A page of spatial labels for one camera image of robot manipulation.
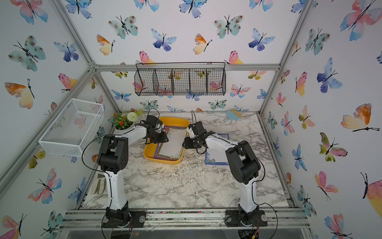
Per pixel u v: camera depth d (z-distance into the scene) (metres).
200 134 0.76
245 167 0.52
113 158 0.56
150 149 0.98
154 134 0.86
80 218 0.75
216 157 0.95
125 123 0.96
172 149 1.01
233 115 1.19
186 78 0.98
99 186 0.84
